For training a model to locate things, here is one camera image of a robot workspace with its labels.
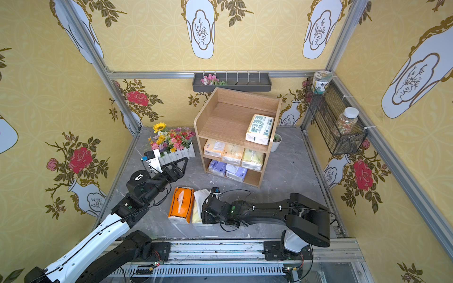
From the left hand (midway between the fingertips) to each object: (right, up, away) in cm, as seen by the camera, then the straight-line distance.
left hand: (176, 159), depth 73 cm
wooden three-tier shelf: (+25, +12, +3) cm, 28 cm away
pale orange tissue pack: (+15, +4, +9) cm, 18 cm away
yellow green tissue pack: (+32, 0, +5) cm, 32 cm away
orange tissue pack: (+1, -22, +6) cm, 23 cm away
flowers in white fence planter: (-7, +6, +19) cm, 21 cm away
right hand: (+11, -25, +9) cm, 29 cm away
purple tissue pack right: (+26, -8, +17) cm, 32 cm away
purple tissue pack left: (+16, -7, +21) cm, 27 cm away
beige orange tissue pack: (+23, +2, +7) cm, 24 cm away
